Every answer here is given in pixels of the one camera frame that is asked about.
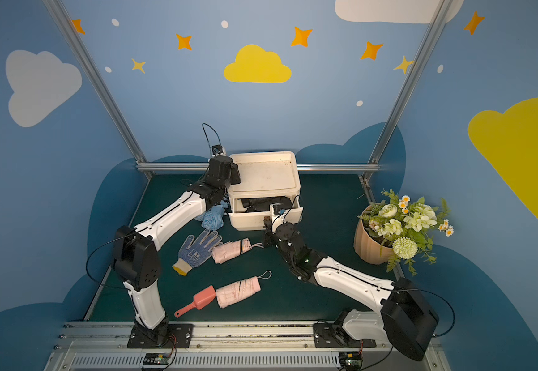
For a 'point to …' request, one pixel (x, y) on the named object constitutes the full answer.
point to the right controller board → (350, 360)
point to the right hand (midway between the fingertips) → (269, 217)
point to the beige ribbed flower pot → (369, 247)
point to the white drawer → (240, 219)
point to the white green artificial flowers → (405, 226)
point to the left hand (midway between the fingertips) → (232, 165)
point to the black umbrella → (265, 204)
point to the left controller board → (156, 359)
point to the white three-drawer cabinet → (269, 187)
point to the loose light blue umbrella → (212, 218)
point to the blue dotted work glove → (191, 255)
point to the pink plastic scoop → (199, 301)
